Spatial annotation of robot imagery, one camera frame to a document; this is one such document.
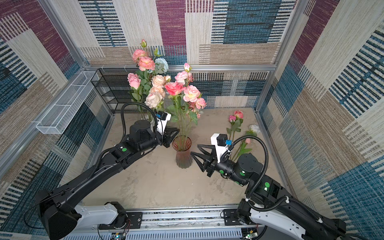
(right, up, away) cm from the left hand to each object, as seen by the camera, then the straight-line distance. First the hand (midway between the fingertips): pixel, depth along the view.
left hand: (178, 127), depth 69 cm
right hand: (+8, -9, -13) cm, 18 cm away
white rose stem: (+48, -2, +34) cm, 59 cm away
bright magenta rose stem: (+35, +5, +40) cm, 53 cm away
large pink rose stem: (+40, +8, +43) cm, 59 cm away
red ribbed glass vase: (+1, -9, +11) cm, 14 cm away
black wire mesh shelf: (-49, +29, +36) cm, 67 cm away
